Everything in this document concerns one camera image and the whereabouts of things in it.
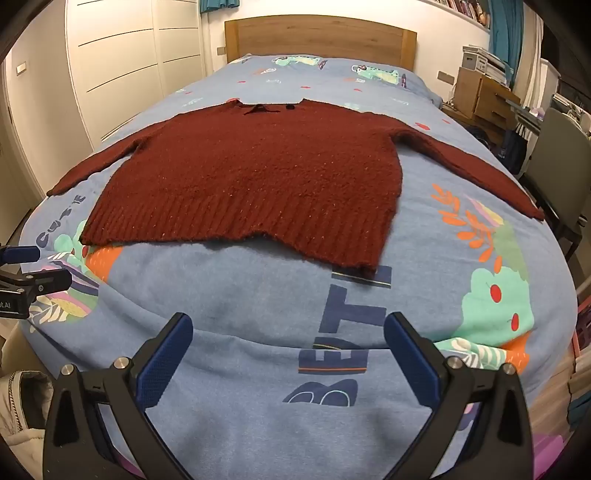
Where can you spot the cardboard box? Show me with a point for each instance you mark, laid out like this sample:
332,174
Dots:
485,99

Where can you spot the row of books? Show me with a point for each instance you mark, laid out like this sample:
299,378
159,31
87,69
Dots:
466,9

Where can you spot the blue printed blanket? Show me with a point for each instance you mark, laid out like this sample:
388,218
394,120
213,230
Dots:
258,304

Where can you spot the teal curtain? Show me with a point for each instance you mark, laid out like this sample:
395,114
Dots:
226,4
501,37

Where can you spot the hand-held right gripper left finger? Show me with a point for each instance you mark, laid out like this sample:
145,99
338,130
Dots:
167,362

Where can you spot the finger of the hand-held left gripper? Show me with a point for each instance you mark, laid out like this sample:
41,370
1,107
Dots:
46,280
21,254

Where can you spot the white wall switch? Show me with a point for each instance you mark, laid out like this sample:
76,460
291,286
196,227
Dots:
21,68

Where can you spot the dark red knit sweater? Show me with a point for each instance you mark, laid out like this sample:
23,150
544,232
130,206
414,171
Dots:
258,175

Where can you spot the white padded jacket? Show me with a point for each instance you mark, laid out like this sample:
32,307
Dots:
23,424

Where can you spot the grey printer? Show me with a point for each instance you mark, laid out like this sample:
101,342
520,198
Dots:
480,60

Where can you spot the dark bag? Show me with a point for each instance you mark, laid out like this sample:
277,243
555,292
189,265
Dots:
511,152

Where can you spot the white wardrobe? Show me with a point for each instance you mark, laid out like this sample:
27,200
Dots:
138,60

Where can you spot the grey-green chair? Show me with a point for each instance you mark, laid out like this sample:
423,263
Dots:
561,152

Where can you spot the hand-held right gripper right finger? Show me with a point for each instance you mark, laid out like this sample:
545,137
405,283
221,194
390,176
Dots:
412,364

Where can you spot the wooden headboard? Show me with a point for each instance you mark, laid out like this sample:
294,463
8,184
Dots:
318,39

